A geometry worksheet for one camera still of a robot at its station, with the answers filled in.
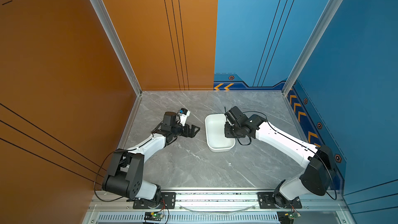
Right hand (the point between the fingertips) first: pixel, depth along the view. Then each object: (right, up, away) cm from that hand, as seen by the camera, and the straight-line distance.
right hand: (225, 133), depth 82 cm
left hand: (-17, +3, +7) cm, 19 cm away
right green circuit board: (+27, -37, -11) cm, 47 cm away
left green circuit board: (-33, -36, -11) cm, 50 cm away
